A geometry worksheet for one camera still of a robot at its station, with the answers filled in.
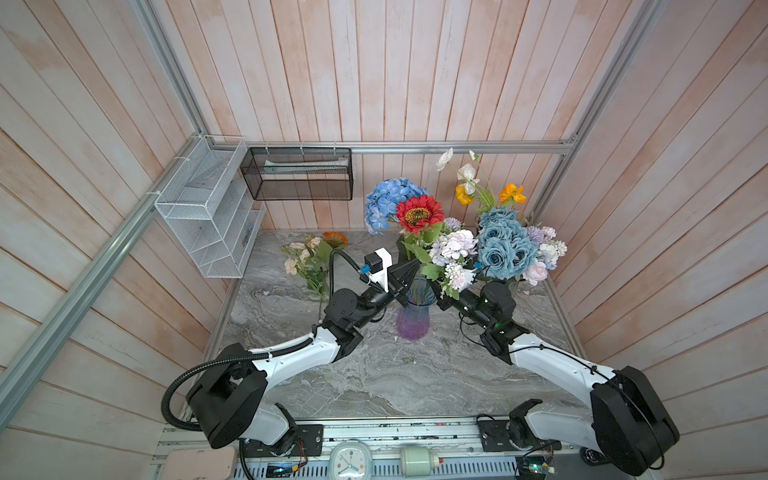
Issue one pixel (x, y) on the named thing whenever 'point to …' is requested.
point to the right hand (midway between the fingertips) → (427, 275)
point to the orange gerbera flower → (334, 239)
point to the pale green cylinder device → (418, 461)
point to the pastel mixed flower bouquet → (548, 252)
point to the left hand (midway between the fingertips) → (422, 264)
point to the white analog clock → (350, 460)
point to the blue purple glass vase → (413, 318)
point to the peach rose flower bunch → (310, 259)
